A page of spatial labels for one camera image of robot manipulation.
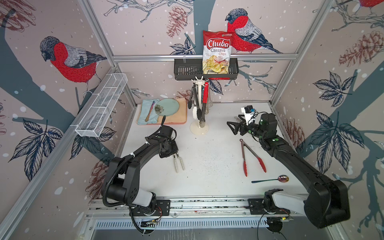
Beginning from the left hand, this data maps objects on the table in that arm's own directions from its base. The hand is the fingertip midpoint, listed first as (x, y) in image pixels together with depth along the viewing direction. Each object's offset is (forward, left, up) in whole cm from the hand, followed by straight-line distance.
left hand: (178, 147), depth 90 cm
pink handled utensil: (+27, +26, -5) cm, 38 cm away
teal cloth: (+38, +31, -5) cm, 49 cm away
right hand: (+8, -32, +19) cm, 38 cm away
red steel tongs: (-9, -40, -4) cm, 41 cm away
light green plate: (+39, +13, -5) cm, 42 cm away
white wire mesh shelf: (+3, +40, +25) cm, 47 cm away
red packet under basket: (+33, -25, +27) cm, 50 cm away
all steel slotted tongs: (+25, -20, +16) cm, 36 cm away
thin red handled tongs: (+13, -15, +13) cm, 24 cm away
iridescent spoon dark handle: (-17, -60, -4) cm, 62 cm away
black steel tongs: (+15, -13, +17) cm, 26 cm away
